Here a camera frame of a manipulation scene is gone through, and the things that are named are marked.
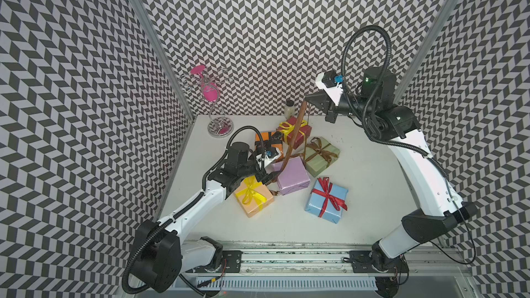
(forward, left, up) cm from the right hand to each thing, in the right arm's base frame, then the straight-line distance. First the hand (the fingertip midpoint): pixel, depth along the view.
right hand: (310, 99), depth 61 cm
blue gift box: (-16, -5, -39) cm, 43 cm away
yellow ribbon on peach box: (-13, +21, -38) cm, 46 cm away
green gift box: (+6, -10, -40) cm, 42 cm away
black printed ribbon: (+15, +11, -37) cm, 41 cm away
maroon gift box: (+21, -5, -39) cm, 44 cm away
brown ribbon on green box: (+6, -13, -40) cm, 42 cm away
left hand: (-4, +12, -28) cm, 30 cm away
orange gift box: (+15, +16, -37) cm, 43 cm away
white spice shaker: (+41, +3, -42) cm, 59 cm away
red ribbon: (-10, -10, -38) cm, 40 cm away
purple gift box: (-6, +3, -38) cm, 39 cm away
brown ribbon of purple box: (+16, +2, -40) cm, 43 cm away
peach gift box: (-19, +21, -39) cm, 48 cm away
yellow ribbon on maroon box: (+23, +5, -39) cm, 46 cm away
